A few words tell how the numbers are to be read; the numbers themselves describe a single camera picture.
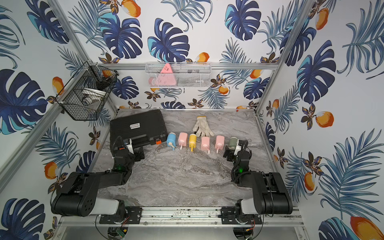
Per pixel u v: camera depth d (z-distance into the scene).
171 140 0.95
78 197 0.44
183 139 0.96
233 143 0.94
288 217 0.76
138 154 0.84
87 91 0.78
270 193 0.46
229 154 0.83
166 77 0.90
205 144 0.95
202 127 1.07
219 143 0.95
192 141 0.95
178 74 0.93
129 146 0.81
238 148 0.81
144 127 1.01
